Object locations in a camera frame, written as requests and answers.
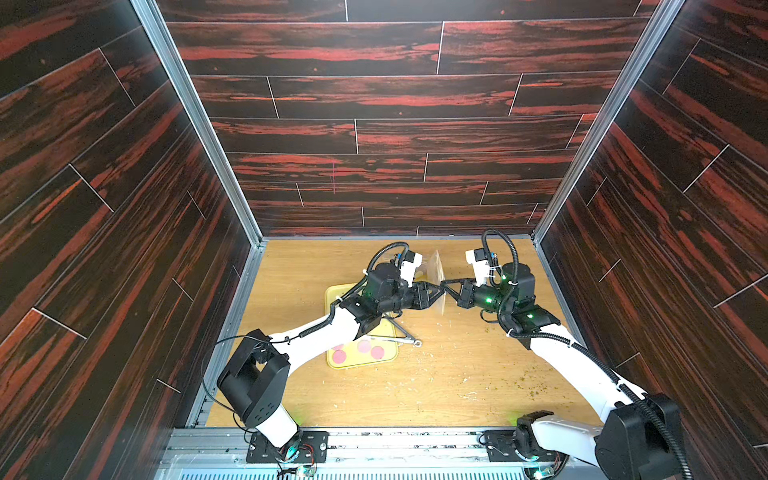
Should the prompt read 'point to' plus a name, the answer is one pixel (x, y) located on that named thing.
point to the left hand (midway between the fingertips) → (444, 293)
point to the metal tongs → (409, 339)
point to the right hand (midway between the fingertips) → (446, 280)
